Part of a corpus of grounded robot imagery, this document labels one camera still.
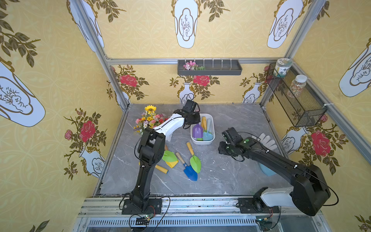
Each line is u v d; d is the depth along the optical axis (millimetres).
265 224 573
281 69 852
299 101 836
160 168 855
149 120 899
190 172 857
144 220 714
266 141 981
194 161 878
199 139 974
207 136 1002
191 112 785
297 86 720
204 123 1033
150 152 557
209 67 901
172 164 884
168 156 896
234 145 632
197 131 953
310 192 405
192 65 878
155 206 735
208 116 1068
